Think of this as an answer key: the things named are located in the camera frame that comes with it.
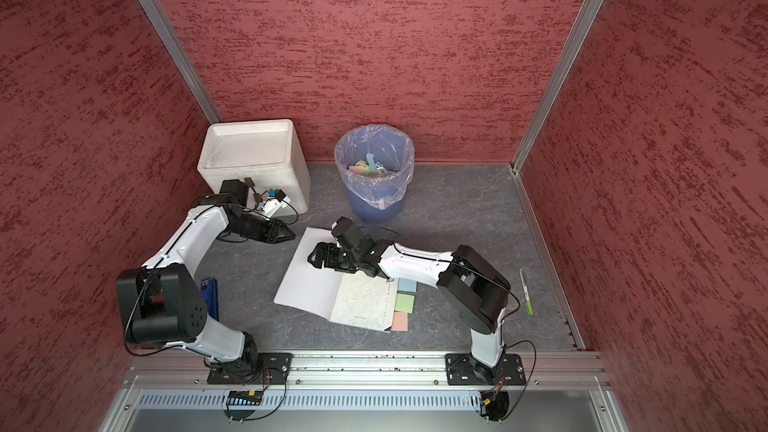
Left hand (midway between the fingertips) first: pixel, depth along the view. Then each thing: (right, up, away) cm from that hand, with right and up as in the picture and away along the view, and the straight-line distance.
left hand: (288, 241), depth 83 cm
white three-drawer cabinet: (-9, +26, +6) cm, 28 cm away
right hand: (+9, -7, -1) cm, 12 cm away
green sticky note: (+33, -19, +2) cm, 38 cm away
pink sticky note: (+32, -22, -2) cm, 39 cm away
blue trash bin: (+20, +7, +13) cm, 25 cm away
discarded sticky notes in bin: (+22, +22, +17) cm, 35 cm away
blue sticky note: (+34, -14, +4) cm, 37 cm away
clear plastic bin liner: (+30, +29, +15) cm, 44 cm away
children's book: (+18, -17, +2) cm, 25 cm away
